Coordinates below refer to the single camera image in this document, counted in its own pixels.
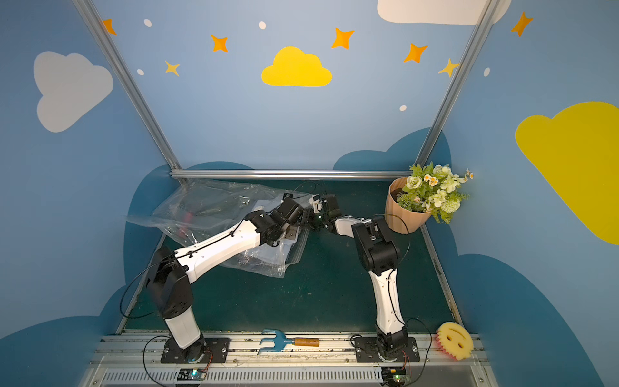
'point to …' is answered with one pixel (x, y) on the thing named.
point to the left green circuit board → (192, 374)
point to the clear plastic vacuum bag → (189, 210)
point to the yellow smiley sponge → (455, 340)
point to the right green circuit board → (394, 376)
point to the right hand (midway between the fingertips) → (298, 218)
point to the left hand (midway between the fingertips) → (292, 224)
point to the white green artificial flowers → (434, 189)
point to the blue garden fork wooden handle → (281, 340)
